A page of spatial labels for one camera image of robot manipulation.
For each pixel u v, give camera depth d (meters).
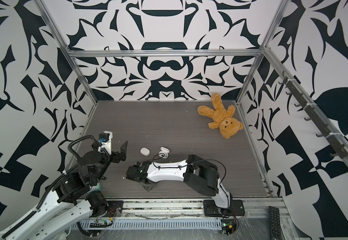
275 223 0.70
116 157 0.61
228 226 0.71
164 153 0.91
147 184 0.59
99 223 0.69
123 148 0.62
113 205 0.76
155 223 0.71
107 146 0.58
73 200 0.48
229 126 0.96
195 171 0.51
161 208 0.76
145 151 0.92
